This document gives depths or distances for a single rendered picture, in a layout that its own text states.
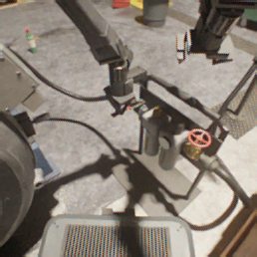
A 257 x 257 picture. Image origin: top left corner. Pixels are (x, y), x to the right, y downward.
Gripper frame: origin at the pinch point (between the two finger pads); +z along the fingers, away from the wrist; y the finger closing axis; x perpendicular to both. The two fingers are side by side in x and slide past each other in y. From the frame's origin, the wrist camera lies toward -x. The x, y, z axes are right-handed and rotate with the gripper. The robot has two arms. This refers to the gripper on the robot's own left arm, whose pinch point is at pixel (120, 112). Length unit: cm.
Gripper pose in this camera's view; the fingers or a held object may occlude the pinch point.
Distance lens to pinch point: 71.4
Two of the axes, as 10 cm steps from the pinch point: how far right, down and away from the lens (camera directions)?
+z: 0.1, 6.6, 7.5
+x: -7.7, 4.8, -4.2
